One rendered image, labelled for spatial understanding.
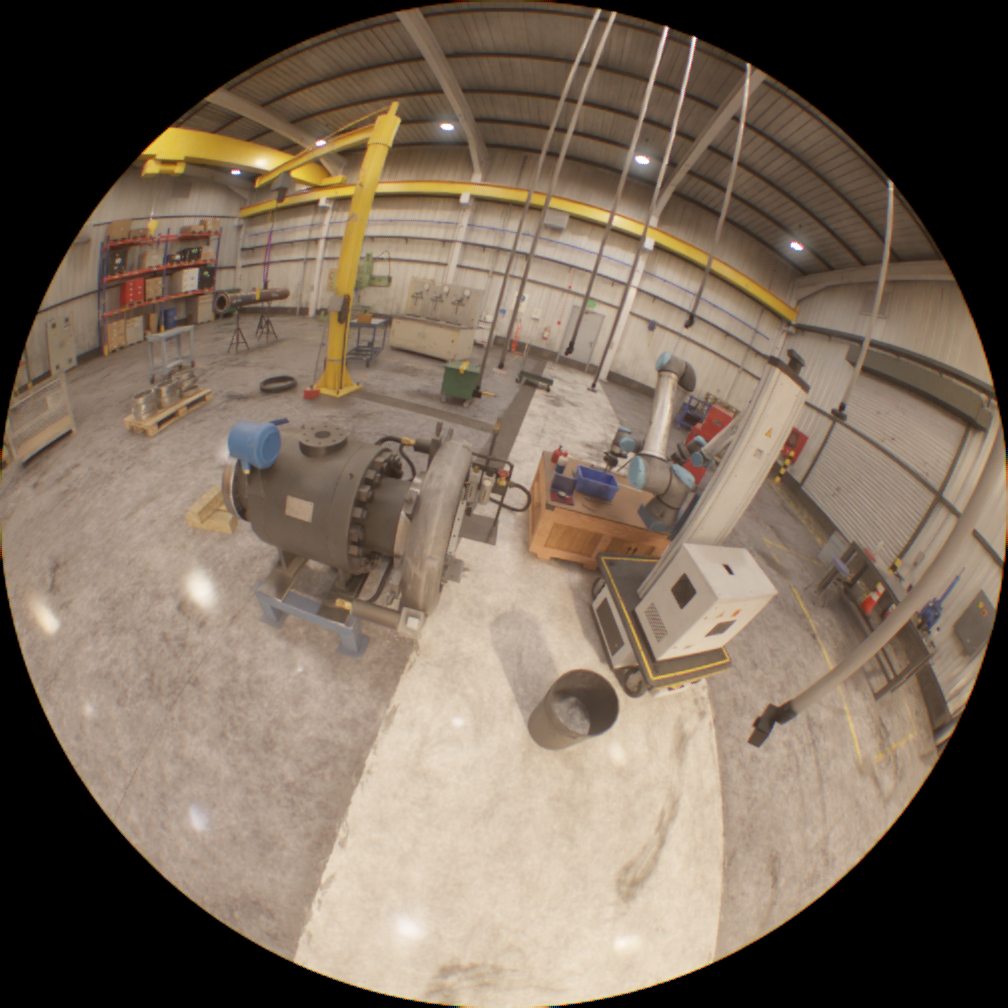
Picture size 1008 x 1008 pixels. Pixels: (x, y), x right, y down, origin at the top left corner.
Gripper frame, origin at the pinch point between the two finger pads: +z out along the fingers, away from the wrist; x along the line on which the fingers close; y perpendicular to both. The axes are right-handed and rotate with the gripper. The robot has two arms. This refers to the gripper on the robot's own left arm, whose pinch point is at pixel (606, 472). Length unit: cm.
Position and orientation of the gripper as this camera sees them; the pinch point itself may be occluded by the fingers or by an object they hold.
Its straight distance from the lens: 224.9
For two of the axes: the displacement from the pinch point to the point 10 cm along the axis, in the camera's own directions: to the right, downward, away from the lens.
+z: -2.4, 7.9, 5.6
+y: -9.7, -2.4, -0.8
